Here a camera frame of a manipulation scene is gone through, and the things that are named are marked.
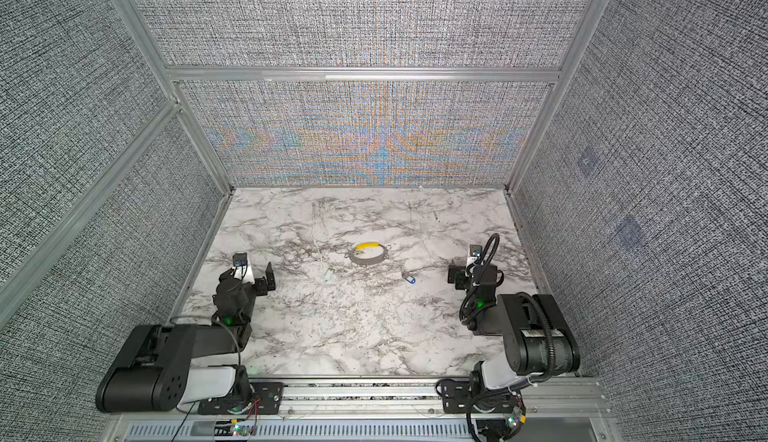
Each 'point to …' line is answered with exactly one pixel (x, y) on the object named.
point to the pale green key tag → (329, 276)
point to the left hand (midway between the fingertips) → (253, 266)
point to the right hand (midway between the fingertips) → (470, 260)
